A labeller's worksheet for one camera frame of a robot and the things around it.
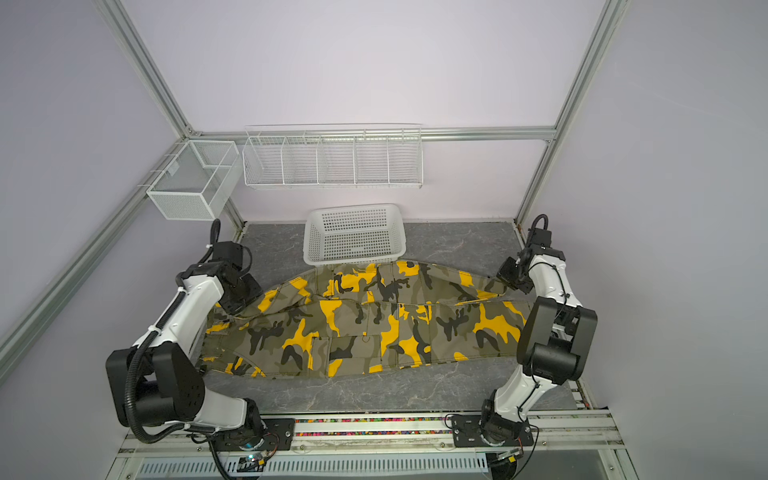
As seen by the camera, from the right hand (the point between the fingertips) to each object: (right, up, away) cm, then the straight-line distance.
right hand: (508, 282), depth 91 cm
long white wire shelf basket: (-53, +42, +8) cm, 68 cm away
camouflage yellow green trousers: (-48, -11, 0) cm, 50 cm away
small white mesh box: (-101, +33, +8) cm, 107 cm away
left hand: (-75, -5, -6) cm, 76 cm away
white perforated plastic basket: (-51, +16, +24) cm, 59 cm away
